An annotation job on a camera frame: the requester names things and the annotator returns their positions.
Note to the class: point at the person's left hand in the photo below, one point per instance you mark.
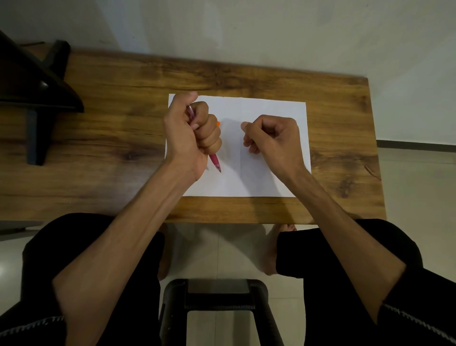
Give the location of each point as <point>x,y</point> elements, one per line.
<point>185,139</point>

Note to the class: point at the person's right hand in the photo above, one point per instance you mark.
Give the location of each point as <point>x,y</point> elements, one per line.
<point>281,146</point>

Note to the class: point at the pink mechanical pencil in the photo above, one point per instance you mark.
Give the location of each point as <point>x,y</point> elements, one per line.
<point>216,162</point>

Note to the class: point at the white paper sheet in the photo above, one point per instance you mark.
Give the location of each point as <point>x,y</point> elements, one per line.
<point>242,107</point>

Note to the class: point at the person's left forearm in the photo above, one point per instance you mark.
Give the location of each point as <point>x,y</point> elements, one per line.
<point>121,249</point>

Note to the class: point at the person's right forearm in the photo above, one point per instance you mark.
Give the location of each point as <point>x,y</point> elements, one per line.
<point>349,242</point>

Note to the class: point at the person's right trouser leg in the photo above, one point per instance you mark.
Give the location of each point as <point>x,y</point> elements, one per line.
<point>306,256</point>

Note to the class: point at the person's trouser leg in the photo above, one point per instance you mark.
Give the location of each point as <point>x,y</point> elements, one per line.
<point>71,242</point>
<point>306,256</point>

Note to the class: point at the person's right foot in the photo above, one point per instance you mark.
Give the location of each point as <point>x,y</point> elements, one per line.
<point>270,260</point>

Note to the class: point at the person's foot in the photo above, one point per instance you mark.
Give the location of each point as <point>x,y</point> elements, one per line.
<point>270,260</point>
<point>164,263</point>

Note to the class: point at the person's left foot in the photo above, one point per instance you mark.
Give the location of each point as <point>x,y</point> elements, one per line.
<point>164,263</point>

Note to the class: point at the person's left trouser leg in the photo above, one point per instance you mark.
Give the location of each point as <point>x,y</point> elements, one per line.
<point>71,242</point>

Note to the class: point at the dark skirting board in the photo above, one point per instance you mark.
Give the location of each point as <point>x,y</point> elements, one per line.
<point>417,146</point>

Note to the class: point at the black flat screen television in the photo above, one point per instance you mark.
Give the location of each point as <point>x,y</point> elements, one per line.
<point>28,82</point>

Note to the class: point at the black stool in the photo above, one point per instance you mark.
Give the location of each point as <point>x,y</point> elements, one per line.
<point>174,306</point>

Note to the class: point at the grey metal bar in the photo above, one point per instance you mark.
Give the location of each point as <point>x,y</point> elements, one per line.
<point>16,228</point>

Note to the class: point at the black right shirt sleeve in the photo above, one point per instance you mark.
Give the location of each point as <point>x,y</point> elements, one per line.
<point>420,310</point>

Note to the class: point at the black shirt sleeve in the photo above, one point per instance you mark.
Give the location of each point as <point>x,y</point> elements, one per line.
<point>28,328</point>
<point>420,310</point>

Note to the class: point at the black left shirt sleeve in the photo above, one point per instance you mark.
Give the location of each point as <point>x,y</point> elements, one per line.
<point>28,328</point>

